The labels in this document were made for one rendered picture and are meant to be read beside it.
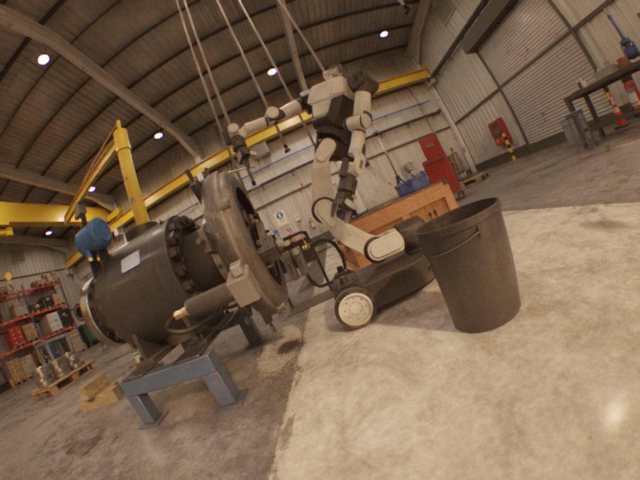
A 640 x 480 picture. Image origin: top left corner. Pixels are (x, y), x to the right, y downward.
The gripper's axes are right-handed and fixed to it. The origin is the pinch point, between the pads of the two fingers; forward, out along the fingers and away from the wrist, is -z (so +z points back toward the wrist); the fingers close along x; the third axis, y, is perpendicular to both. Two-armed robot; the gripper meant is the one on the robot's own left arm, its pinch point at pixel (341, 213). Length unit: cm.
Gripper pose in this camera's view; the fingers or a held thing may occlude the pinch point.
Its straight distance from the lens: 126.1
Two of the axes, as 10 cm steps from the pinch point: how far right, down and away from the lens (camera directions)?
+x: -6.7, -2.3, -7.1
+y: 7.1, 1.0, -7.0
